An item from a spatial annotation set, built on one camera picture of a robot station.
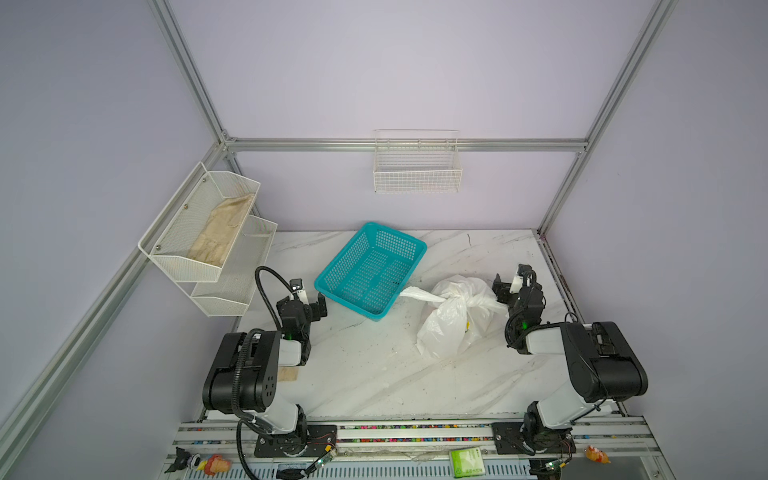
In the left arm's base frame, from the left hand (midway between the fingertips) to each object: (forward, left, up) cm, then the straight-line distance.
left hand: (303, 296), depth 94 cm
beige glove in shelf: (+3, +19, +23) cm, 30 cm away
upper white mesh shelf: (+3, +25, +23) cm, 34 cm away
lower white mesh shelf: (-2, +21, +4) cm, 21 cm away
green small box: (-43, -46, -4) cm, 64 cm away
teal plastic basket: (+14, -20, -6) cm, 26 cm away
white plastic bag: (-8, -49, +10) cm, 51 cm away
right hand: (+4, -66, +7) cm, 67 cm away
